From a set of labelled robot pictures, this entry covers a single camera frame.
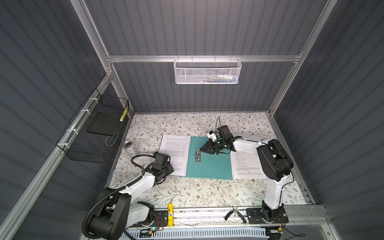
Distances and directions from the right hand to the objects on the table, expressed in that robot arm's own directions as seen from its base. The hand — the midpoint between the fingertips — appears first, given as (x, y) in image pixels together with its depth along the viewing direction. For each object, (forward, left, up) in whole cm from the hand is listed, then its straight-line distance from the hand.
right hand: (202, 151), depth 91 cm
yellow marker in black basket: (+10, +43, +22) cm, 50 cm away
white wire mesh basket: (+69, -6, +14) cm, 70 cm away
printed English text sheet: (+7, +17, -7) cm, 19 cm away
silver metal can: (0, +43, +8) cm, 44 cm away
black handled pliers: (-31, -17, -8) cm, 36 cm away
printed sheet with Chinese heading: (-7, -28, -7) cm, 30 cm away
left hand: (-8, +20, -5) cm, 22 cm away
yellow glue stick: (-34, +16, -4) cm, 38 cm away
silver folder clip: (0, +3, -7) cm, 7 cm away
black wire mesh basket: (-4, +55, +23) cm, 60 cm away
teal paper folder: (-7, 0, -6) cm, 9 cm away
